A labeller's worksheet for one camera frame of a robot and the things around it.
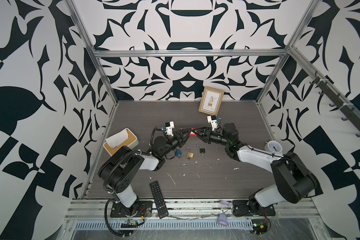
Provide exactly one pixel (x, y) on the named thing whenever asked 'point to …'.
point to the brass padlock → (189, 154)
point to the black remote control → (157, 193)
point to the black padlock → (201, 150)
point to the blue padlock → (178, 152)
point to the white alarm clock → (273, 146)
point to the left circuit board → (132, 223)
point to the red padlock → (192, 134)
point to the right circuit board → (259, 226)
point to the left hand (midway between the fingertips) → (193, 128)
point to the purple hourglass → (222, 217)
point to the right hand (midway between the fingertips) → (193, 132)
